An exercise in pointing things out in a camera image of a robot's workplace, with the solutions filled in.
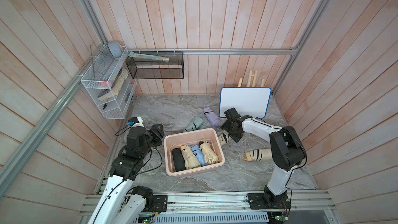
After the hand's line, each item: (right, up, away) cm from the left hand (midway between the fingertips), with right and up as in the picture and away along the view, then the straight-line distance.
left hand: (159, 130), depth 73 cm
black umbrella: (+9, -19, +9) cm, 23 cm away
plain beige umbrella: (+15, -18, +9) cm, 25 cm away
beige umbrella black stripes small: (+25, -14, +7) cm, 30 cm away
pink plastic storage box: (+15, -8, +19) cm, 25 cm away
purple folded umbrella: (+29, +4, +31) cm, 42 cm away
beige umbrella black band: (+35, -8, +20) cm, 41 cm away
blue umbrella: (+18, -14, +15) cm, 28 cm away
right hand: (+37, -4, +25) cm, 45 cm away
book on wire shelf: (-31, +18, +7) cm, 36 cm away
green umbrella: (+17, 0, +25) cm, 31 cm away
